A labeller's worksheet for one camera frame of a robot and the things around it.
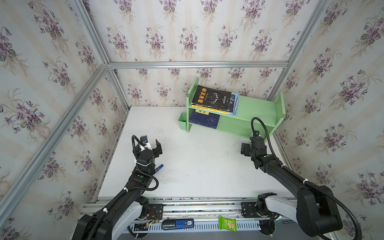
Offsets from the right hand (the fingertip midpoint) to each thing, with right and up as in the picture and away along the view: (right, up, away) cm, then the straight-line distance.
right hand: (250, 146), depth 88 cm
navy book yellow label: (-28, +17, +5) cm, 33 cm away
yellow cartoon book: (-26, +22, -8) cm, 35 cm away
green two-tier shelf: (+8, +20, -6) cm, 23 cm away
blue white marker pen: (-55, -12, -1) cm, 56 cm away
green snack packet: (-19, -33, -19) cm, 42 cm away
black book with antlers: (-24, +29, -4) cm, 38 cm away
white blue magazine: (-11, +25, -4) cm, 28 cm away
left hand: (-60, +4, -7) cm, 61 cm away
